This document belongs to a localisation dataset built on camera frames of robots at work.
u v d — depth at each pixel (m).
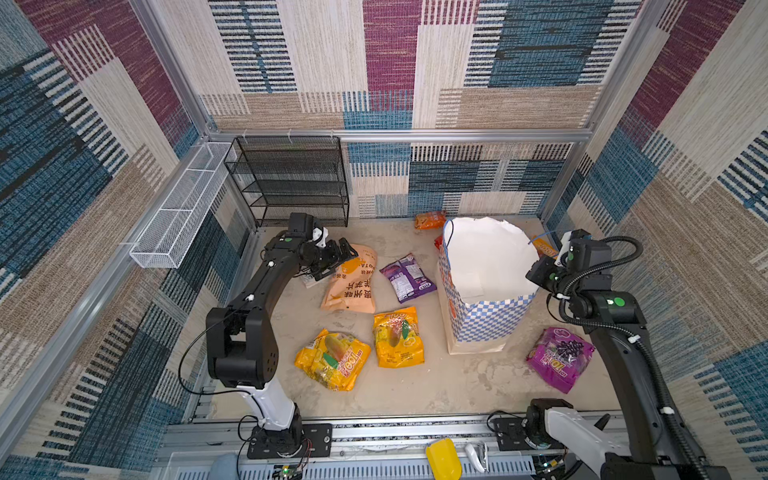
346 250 0.81
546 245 0.76
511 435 0.73
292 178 1.08
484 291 0.98
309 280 0.85
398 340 0.85
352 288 0.97
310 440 0.73
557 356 0.81
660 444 0.38
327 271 0.83
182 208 0.98
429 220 1.16
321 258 0.76
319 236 0.78
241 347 0.47
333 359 0.81
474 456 0.70
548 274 0.63
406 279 0.99
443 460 0.70
